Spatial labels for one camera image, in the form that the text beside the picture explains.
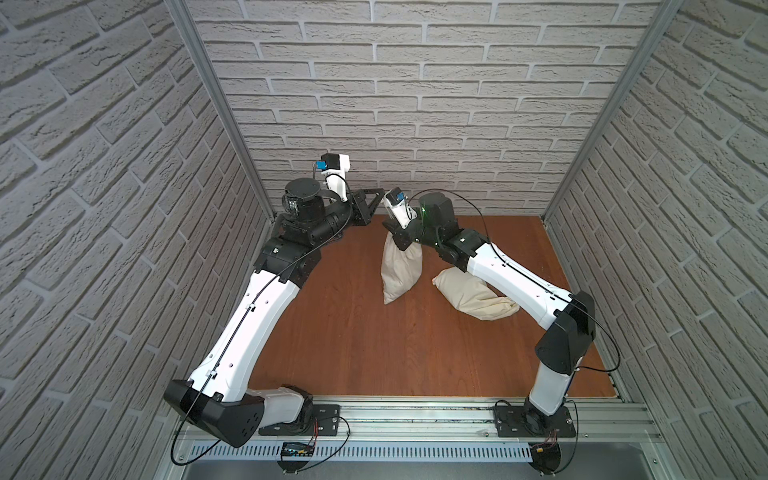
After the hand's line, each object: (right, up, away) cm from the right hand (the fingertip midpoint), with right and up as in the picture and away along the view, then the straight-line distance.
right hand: (376, 224), depth 75 cm
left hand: (+2, +8, -15) cm, 17 cm away
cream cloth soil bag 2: (+28, -21, +12) cm, 37 cm away
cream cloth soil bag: (+7, -12, +11) cm, 18 cm away
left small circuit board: (-19, -56, -4) cm, 59 cm away
